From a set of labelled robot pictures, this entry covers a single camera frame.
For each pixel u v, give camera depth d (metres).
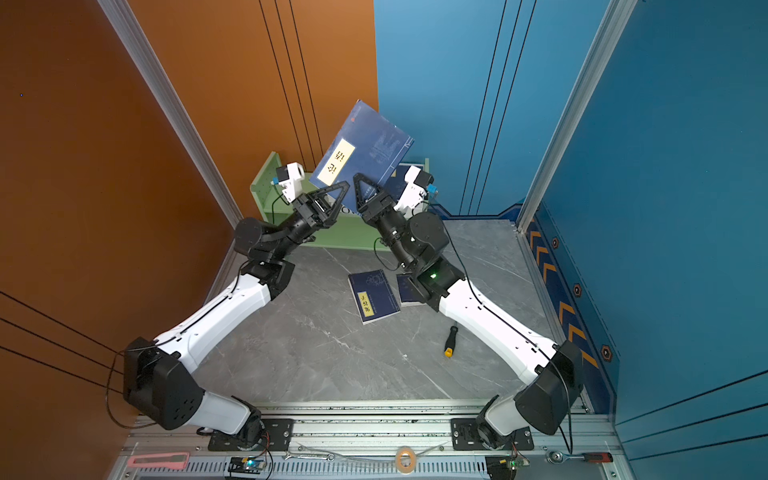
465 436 0.72
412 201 0.55
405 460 0.71
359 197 0.57
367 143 0.57
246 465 0.71
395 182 0.56
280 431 0.74
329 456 0.71
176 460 0.70
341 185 0.57
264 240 0.50
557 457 0.69
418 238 0.45
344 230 0.59
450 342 0.88
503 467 0.71
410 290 1.01
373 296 0.99
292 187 0.57
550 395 0.39
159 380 0.41
